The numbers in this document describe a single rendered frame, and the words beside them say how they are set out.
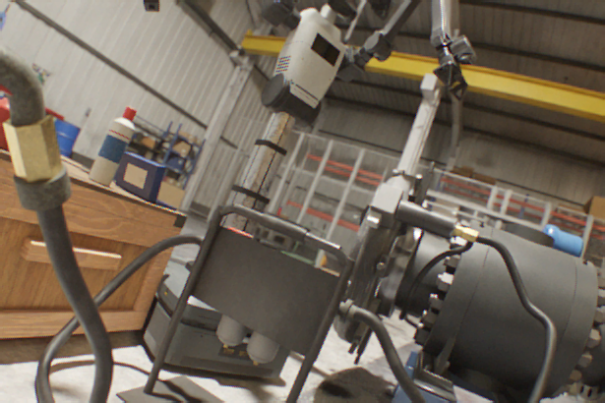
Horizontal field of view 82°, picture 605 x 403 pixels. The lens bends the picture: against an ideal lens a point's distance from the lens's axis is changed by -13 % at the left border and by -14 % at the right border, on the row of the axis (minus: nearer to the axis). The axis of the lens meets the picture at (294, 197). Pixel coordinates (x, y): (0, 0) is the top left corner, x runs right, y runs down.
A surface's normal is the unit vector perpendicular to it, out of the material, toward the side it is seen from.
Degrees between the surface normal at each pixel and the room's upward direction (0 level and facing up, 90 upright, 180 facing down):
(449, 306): 104
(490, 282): 80
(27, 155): 109
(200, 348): 90
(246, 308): 90
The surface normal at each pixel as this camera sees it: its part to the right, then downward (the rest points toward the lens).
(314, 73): 0.57, 0.15
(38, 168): 0.51, 0.49
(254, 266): -0.32, -0.22
